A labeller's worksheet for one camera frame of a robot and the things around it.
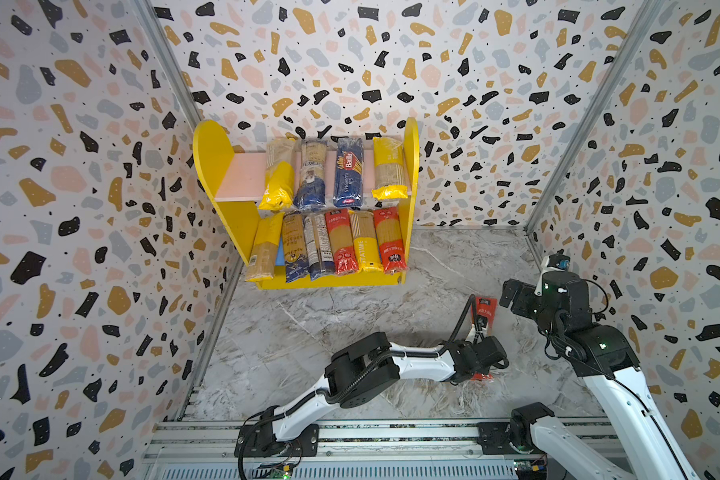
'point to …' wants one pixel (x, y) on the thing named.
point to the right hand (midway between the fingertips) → (520, 283)
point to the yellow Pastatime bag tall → (366, 241)
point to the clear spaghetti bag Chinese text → (295, 246)
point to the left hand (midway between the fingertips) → (488, 352)
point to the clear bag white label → (320, 254)
